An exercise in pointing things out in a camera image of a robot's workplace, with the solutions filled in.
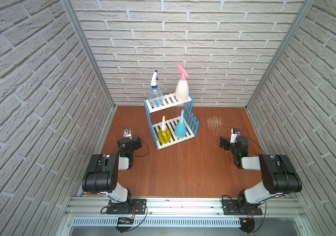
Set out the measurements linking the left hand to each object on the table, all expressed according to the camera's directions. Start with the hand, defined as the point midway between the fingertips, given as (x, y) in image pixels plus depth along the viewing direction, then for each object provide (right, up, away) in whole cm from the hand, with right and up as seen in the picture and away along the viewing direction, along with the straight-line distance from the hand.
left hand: (128, 135), depth 94 cm
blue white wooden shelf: (+30, +8, +13) cm, 33 cm away
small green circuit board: (+5, -41, -23) cm, 47 cm away
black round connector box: (+66, -41, -25) cm, 81 cm away
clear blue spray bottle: (+19, +24, -7) cm, 31 cm away
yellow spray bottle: (+23, -2, +6) cm, 24 cm away
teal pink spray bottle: (+34, +4, -3) cm, 35 cm away
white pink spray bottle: (+34, +26, -14) cm, 45 cm away
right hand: (+64, -1, +1) cm, 64 cm away
